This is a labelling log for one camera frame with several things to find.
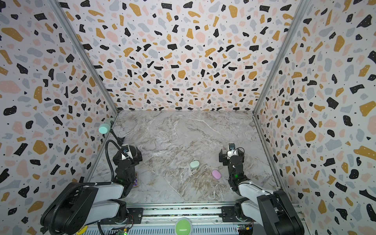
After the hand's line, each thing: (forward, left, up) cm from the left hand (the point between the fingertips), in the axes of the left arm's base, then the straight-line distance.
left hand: (129, 148), depth 84 cm
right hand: (+1, -60, -2) cm, 60 cm away
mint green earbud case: (-5, -37, -11) cm, 39 cm away
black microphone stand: (+12, +13, -10) cm, 20 cm away
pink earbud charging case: (-11, -51, -13) cm, 54 cm away
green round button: (-38, -32, -11) cm, 50 cm away
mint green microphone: (-1, +3, +21) cm, 21 cm away
